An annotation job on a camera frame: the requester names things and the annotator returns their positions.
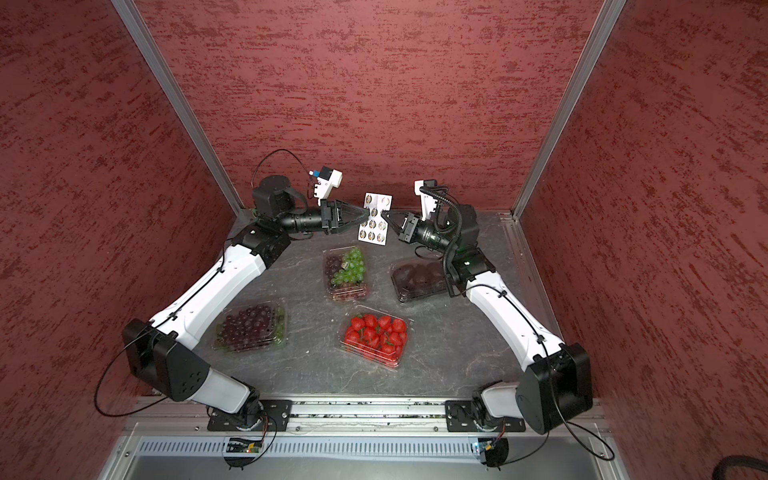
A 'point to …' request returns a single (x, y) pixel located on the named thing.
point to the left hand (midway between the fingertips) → (365, 221)
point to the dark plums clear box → (417, 277)
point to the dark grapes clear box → (252, 328)
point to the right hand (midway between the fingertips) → (379, 221)
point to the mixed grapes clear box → (346, 273)
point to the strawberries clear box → (374, 335)
